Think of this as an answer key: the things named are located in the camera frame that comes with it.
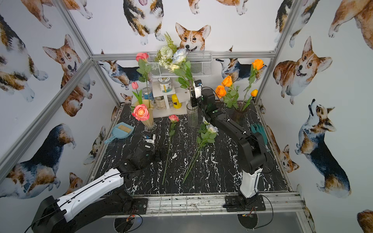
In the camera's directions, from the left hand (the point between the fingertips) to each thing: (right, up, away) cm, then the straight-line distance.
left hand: (160, 144), depth 83 cm
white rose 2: (+28, +3, +18) cm, 33 cm away
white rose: (+27, +12, +23) cm, 37 cm away
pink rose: (-6, +18, -15) cm, 24 cm away
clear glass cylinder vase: (+18, +16, +18) cm, 30 cm away
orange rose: (+42, +29, +4) cm, 51 cm away
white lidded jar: (+1, +36, +10) cm, 38 cm away
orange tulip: (+54, +29, +2) cm, 62 cm away
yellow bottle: (+5, +25, +30) cm, 39 cm away
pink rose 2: (+4, +13, +24) cm, 28 cm away
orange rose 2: (+33, +30, -4) cm, 45 cm away
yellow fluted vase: (-12, +11, +15) cm, 22 cm away
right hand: (+21, +33, +2) cm, 40 cm away
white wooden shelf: (+7, +31, +24) cm, 40 cm away
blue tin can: (-10, +29, +11) cm, 33 cm away
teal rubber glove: (+64, +8, +21) cm, 68 cm away
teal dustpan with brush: (-33, +6, +21) cm, 39 cm away
